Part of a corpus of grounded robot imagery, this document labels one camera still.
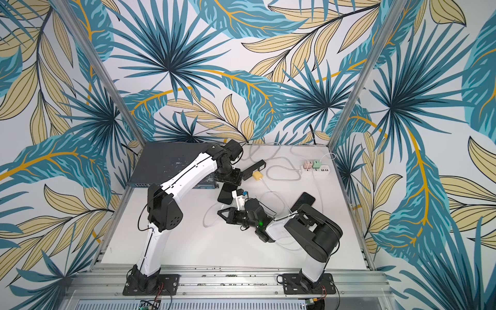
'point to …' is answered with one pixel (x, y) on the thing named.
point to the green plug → (316, 164)
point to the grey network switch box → (160, 161)
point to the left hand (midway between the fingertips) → (232, 183)
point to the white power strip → (324, 170)
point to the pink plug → (307, 165)
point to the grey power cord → (273, 164)
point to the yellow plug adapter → (257, 175)
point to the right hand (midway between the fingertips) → (207, 226)
